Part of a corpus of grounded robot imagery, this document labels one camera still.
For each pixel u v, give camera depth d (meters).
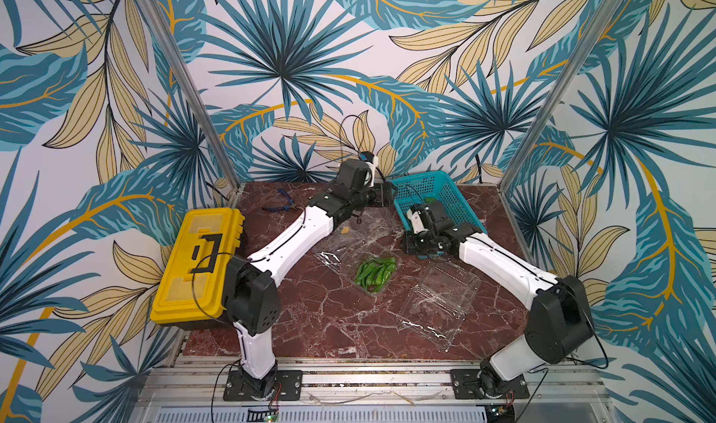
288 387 0.73
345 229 1.04
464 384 0.74
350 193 0.62
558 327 0.44
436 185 1.13
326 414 0.70
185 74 0.84
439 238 0.64
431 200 1.13
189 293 0.74
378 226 1.07
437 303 0.86
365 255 0.97
